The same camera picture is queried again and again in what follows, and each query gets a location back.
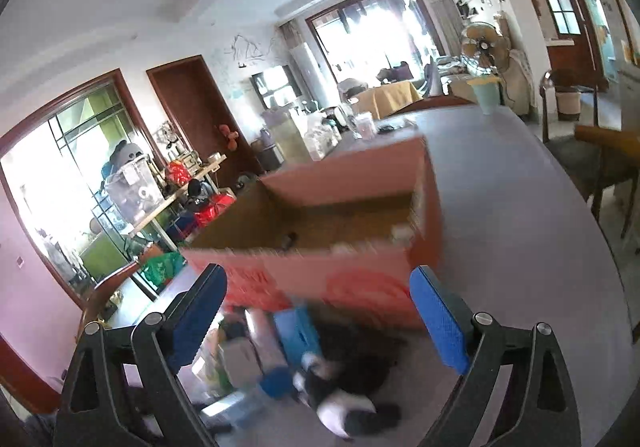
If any blue box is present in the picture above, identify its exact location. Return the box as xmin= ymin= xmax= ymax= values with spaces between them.
xmin=259 ymin=306 xmax=321 ymax=399

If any brown cardboard box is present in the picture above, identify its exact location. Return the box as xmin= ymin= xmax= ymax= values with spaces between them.
xmin=181 ymin=136 xmax=442 ymax=329

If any red plastic stool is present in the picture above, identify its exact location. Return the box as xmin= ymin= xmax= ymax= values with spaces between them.
xmin=193 ymin=192 xmax=235 ymax=228

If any wooden chair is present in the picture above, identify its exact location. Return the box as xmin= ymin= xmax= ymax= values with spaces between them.
xmin=574 ymin=125 xmax=639 ymax=240

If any clear plastic jar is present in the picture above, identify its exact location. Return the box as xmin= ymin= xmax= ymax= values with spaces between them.
xmin=303 ymin=112 xmax=341 ymax=161

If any panda plush toy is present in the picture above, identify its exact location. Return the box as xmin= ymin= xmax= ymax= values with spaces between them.
xmin=293 ymin=323 xmax=407 ymax=441

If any light green trash bin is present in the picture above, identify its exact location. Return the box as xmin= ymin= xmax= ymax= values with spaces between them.
xmin=468 ymin=75 xmax=500 ymax=115

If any standing fan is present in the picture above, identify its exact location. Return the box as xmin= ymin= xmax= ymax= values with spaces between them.
xmin=461 ymin=22 xmax=511 ymax=76

